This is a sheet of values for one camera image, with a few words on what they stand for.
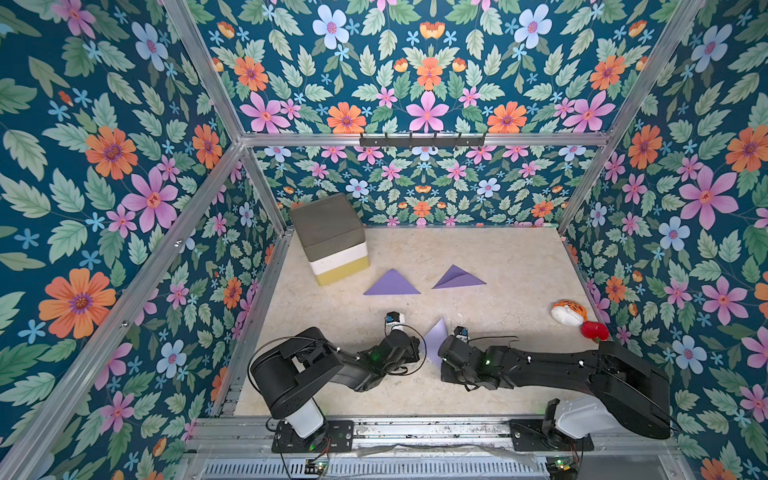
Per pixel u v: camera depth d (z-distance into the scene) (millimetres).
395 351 692
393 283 1016
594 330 901
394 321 820
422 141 932
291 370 470
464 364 642
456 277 966
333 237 881
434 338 901
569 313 887
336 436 738
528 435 730
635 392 414
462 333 795
